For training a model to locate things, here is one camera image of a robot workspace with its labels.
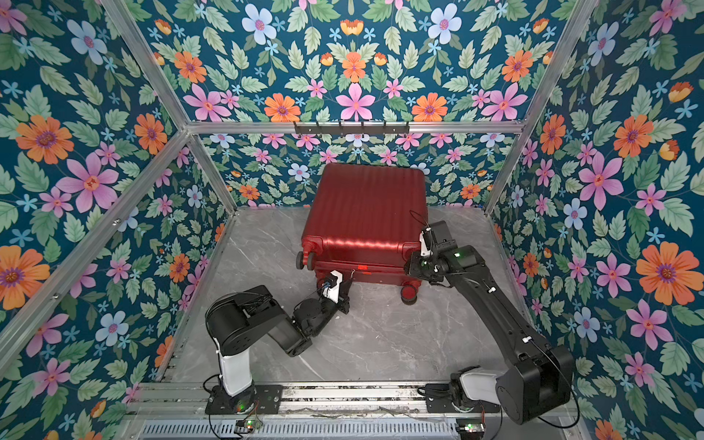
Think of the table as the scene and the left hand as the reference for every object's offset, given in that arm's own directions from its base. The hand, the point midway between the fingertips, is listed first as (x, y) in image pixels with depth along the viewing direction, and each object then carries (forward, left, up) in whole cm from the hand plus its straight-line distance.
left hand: (355, 275), depth 84 cm
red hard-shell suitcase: (+32, -5, -11) cm, 35 cm away
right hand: (-1, -16, +6) cm, 17 cm away
